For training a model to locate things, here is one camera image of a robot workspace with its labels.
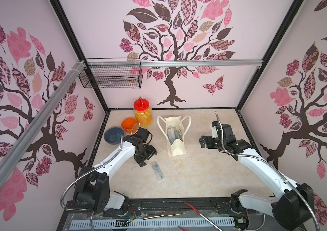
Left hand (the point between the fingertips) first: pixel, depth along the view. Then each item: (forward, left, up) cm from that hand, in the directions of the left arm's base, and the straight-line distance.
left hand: (152, 160), depth 82 cm
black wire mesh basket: (+74, +39, +10) cm, 84 cm away
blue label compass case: (-4, -3, -7) cm, 9 cm away
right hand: (+10, -32, +8) cm, 34 cm away
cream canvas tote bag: (+10, -16, -3) cm, 19 cm away
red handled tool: (-25, -25, -8) cm, 36 cm away
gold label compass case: (+18, -16, -1) cm, 24 cm away
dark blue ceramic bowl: (+22, +31, -5) cm, 38 cm away
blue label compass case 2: (+19, -11, -1) cm, 22 cm away
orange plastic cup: (+31, +21, -4) cm, 37 cm away
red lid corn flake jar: (+35, +9, +4) cm, 37 cm away
